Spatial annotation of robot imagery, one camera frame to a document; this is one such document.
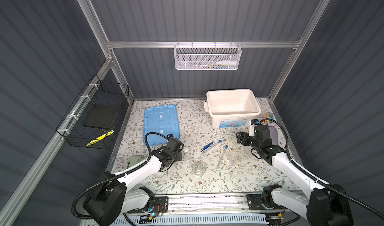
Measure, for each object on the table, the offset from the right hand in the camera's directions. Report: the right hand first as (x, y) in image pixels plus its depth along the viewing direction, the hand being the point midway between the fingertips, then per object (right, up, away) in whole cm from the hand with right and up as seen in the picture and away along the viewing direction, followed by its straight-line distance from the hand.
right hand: (244, 135), depth 86 cm
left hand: (-39, -11, +1) cm, 40 cm away
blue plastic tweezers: (-21, -9, +7) cm, 24 cm away
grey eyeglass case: (+22, -1, +9) cm, 24 cm away
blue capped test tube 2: (-14, -16, +1) cm, 21 cm away
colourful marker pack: (+9, +8, -9) cm, 15 cm away
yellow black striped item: (-71, +2, -20) cm, 74 cm away
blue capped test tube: (-16, -8, +10) cm, 20 cm away
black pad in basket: (-76, +11, -12) cm, 78 cm away
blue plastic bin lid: (-52, +8, +22) cm, 57 cm away
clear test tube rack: (-3, -14, +3) cm, 14 cm away
